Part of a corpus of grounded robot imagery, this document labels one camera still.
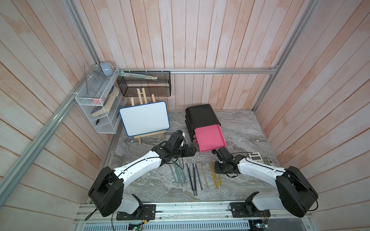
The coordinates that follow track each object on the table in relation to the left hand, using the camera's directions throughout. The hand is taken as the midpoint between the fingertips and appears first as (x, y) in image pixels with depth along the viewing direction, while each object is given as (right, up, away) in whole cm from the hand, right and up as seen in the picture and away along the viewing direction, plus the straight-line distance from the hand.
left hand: (190, 152), depth 82 cm
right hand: (+18, -11, +8) cm, 23 cm away
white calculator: (+44, -5, +11) cm, 46 cm away
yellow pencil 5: (+18, -17, +3) cm, 25 cm away
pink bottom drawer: (+4, +5, +5) cm, 8 cm away
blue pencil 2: (+5, -15, +4) cm, 16 cm away
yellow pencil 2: (+14, -12, +6) cm, 19 cm away
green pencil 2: (-6, -15, +4) cm, 17 cm away
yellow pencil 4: (+16, -14, +4) cm, 21 cm away
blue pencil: (+3, -17, +4) cm, 17 cm away
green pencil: (-10, -14, +6) cm, 19 cm away
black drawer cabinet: (+8, +22, +14) cm, 27 cm away
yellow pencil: (+9, -14, +4) cm, 17 cm away
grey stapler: (+50, -7, +7) cm, 51 cm away
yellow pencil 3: (+15, -14, +4) cm, 21 cm away
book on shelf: (-46, +25, -7) cm, 53 cm away
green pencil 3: (-6, -10, +9) cm, 15 cm away
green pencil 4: (-4, -14, +6) cm, 15 cm away
